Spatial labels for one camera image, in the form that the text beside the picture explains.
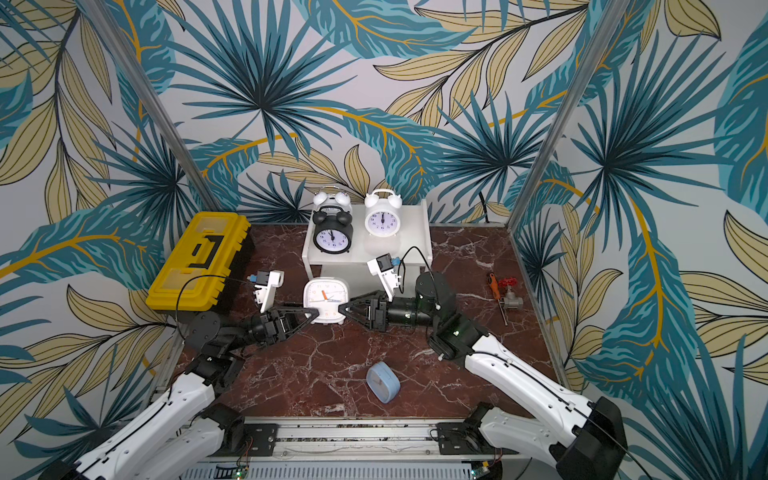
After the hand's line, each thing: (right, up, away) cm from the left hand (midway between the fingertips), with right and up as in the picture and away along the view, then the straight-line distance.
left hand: (318, 320), depth 60 cm
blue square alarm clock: (+13, -18, +14) cm, 27 cm away
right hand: (+5, +2, 0) cm, 5 cm away
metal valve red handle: (+54, -2, +36) cm, 64 cm away
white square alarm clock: (+2, +5, -1) cm, 6 cm away
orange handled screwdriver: (+51, 0, +39) cm, 64 cm away
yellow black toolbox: (-37, +10, +25) cm, 46 cm away
